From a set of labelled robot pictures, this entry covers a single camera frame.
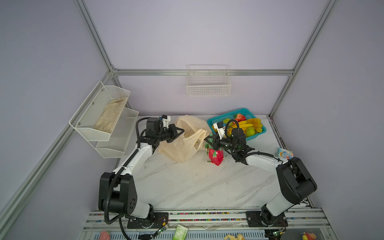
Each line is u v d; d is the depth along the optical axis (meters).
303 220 0.75
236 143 0.69
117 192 0.43
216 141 0.75
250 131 0.98
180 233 0.69
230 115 1.11
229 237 0.68
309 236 0.67
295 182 0.46
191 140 0.75
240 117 1.10
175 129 0.75
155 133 0.66
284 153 0.93
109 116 0.80
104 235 0.68
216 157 0.80
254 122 0.99
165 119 0.78
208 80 0.96
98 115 0.77
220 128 0.75
